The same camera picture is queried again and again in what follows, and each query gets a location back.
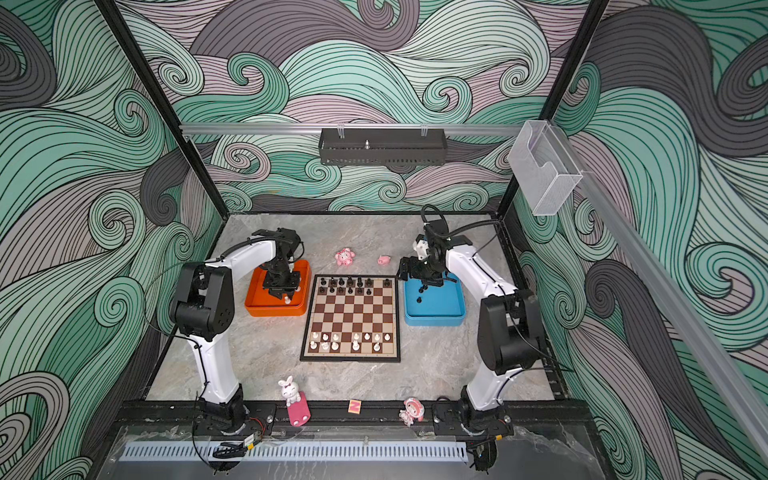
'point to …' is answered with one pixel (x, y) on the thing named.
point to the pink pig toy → (383, 260)
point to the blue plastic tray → (427, 305)
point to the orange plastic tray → (260, 303)
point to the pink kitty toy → (344, 257)
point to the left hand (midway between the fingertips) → (288, 293)
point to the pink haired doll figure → (413, 410)
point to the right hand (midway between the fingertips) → (411, 277)
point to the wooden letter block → (354, 406)
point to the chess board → (353, 318)
